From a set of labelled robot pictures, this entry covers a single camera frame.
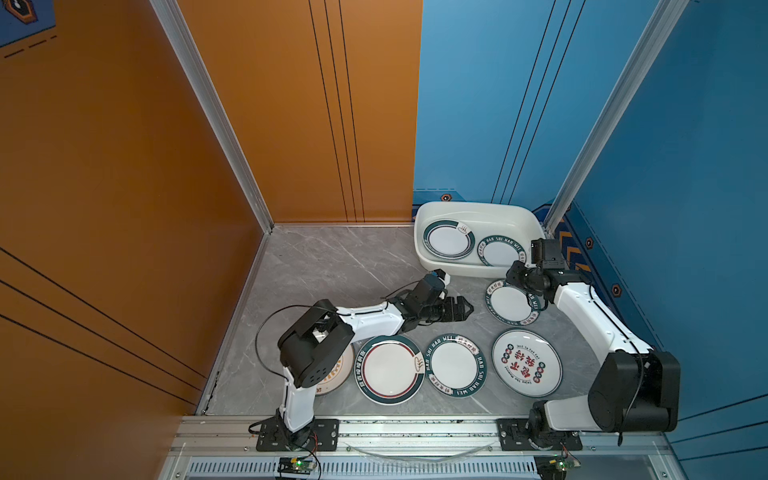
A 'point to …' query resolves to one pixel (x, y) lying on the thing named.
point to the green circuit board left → (296, 465)
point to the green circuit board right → (554, 467)
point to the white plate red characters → (528, 362)
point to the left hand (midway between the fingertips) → (467, 308)
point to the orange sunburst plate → (339, 376)
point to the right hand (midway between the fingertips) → (510, 273)
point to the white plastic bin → (486, 220)
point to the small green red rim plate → (449, 239)
